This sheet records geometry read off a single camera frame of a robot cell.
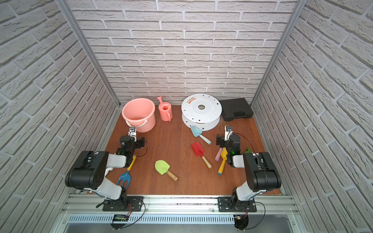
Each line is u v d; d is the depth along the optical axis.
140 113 1.10
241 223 0.70
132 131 0.82
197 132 1.03
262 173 0.46
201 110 1.03
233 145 0.71
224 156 0.91
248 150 0.93
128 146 0.75
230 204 0.73
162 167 0.87
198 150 0.94
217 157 0.88
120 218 0.72
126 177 0.83
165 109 1.01
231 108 1.13
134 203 0.74
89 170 0.47
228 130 0.81
